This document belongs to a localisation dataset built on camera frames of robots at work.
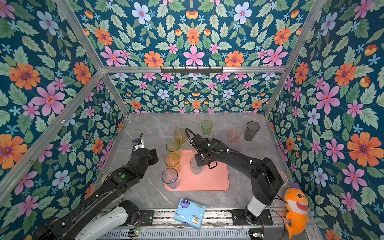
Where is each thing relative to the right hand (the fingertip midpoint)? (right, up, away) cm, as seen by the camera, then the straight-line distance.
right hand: (201, 160), depth 84 cm
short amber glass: (-14, +14, +12) cm, 23 cm away
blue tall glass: (-16, -7, -7) cm, 19 cm away
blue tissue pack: (-5, -22, -13) cm, 26 cm away
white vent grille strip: (-10, -32, -13) cm, 37 cm away
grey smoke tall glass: (+32, +18, +9) cm, 38 cm away
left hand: (-25, +8, -7) cm, 27 cm away
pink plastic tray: (+9, -12, +2) cm, 15 cm away
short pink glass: (+24, +13, +22) cm, 35 cm away
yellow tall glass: (-16, 0, -2) cm, 16 cm away
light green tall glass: (-17, +8, +2) cm, 19 cm away
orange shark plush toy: (+46, -18, -13) cm, 51 cm away
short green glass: (+4, +20, +23) cm, 31 cm away
